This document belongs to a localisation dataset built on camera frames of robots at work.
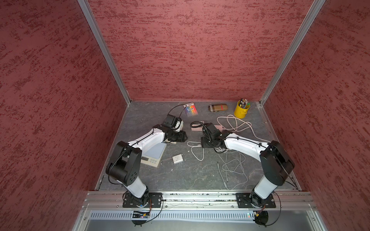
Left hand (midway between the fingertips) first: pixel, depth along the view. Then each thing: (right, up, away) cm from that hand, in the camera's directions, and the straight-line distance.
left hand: (183, 140), depth 89 cm
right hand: (+15, -3, +1) cm, 15 cm away
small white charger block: (-3, -11, -2) cm, 12 cm away
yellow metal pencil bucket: (+43, +21, +14) cm, 49 cm away
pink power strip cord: (+41, +9, +17) cm, 46 cm away
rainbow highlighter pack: (+5, +20, +24) cm, 32 cm away
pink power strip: (+10, +9, -14) cm, 20 cm away
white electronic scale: (-19, -10, -1) cm, 21 cm away
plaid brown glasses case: (+24, +22, +24) cm, 41 cm away
